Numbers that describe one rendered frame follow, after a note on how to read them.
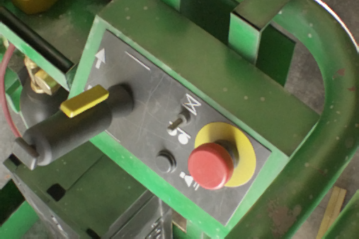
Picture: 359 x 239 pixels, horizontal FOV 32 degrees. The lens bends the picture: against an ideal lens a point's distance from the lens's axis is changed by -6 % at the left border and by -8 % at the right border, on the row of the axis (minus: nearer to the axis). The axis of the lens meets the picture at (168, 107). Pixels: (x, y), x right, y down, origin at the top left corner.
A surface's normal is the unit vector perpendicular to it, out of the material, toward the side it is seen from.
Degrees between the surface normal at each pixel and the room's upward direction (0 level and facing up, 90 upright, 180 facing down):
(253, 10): 0
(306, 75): 0
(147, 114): 58
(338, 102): 27
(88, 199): 0
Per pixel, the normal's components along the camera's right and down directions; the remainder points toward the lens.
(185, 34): -0.01, -0.44
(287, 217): 0.33, -0.13
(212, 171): -0.56, 0.34
